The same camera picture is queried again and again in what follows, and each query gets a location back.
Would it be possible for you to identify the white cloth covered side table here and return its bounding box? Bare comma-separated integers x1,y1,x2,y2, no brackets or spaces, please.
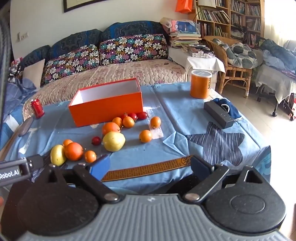
187,56,226,85

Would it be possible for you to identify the large reddish orange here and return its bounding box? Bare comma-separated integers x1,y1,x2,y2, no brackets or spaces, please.
64,142,84,161

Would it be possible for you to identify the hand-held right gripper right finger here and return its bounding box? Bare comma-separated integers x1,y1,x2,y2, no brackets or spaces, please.
182,155,270,204

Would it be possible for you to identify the blue quilt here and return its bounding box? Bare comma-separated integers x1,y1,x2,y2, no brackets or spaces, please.
261,39,296,75

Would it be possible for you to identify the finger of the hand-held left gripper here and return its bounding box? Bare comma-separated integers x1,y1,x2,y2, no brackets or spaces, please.
26,154,50,171

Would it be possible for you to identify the black rectangular box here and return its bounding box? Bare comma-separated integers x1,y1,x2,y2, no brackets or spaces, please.
204,100,234,129

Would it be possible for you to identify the brown patterned belt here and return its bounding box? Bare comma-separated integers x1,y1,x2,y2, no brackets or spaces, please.
101,156,195,182

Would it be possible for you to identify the leaf print cushion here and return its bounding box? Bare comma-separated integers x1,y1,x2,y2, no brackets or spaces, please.
213,38,258,69

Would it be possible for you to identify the framed flower painting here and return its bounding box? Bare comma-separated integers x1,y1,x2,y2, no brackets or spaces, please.
63,0,107,13

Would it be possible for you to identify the black ribbed cable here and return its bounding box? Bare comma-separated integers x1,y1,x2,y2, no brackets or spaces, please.
0,13,12,139

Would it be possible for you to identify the colourful clothes pile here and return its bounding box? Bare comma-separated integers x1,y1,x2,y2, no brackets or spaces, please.
9,59,24,83

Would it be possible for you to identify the stack of books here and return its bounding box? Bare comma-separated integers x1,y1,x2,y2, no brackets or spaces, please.
169,20,203,49

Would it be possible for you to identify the pale plastic bag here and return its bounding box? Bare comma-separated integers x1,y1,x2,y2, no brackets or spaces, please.
160,17,173,29

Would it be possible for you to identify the small yellow pear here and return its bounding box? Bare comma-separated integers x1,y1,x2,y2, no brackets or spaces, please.
50,145,67,166

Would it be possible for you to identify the wooden bookshelf with books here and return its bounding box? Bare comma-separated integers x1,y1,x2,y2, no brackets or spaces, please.
195,0,265,47

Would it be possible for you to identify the floral cushion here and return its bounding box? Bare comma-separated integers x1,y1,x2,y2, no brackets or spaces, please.
41,44,100,87
99,34,169,66

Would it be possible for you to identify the orange cardboard box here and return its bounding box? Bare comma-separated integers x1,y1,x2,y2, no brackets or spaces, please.
68,78,143,128

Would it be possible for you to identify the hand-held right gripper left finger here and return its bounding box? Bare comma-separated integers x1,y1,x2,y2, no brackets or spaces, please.
38,155,123,204

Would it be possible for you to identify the orange paper bag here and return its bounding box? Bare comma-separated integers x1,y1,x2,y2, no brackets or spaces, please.
175,0,193,13

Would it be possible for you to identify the clear plastic wrapper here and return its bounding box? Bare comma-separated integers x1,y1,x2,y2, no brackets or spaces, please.
145,109,165,139

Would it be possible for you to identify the beige quilted sofa cover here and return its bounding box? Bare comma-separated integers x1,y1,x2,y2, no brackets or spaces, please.
23,60,188,116

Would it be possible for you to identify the grey tool with wooden handle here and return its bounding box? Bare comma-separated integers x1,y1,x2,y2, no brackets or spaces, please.
0,117,34,159

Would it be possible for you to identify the dark blue patterned cushion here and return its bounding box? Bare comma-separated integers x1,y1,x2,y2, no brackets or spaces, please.
20,45,51,69
100,21,166,42
48,29,102,56

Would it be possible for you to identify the blue star tablecloth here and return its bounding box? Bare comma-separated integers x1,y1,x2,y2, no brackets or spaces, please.
0,81,272,195

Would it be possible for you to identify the orange canister with clear lid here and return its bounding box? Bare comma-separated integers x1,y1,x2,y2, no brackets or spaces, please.
190,70,213,100

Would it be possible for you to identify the red drink can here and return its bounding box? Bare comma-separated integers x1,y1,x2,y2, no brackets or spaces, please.
31,99,45,119

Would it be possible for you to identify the beige pillow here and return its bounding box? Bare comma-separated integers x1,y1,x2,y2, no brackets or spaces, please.
23,59,45,89

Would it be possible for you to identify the large yellow pear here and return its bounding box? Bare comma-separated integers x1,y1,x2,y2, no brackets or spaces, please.
102,131,126,152

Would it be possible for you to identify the wicker chair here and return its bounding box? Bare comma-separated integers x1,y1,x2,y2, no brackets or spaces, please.
203,36,253,99

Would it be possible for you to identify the cloth covered office chair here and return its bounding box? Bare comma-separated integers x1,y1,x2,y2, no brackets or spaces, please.
254,62,296,118

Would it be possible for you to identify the pile of small boxes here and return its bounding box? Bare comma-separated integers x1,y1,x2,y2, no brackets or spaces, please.
188,45,215,58

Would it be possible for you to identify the crumpled blue sheet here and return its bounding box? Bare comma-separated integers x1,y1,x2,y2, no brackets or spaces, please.
0,78,38,145

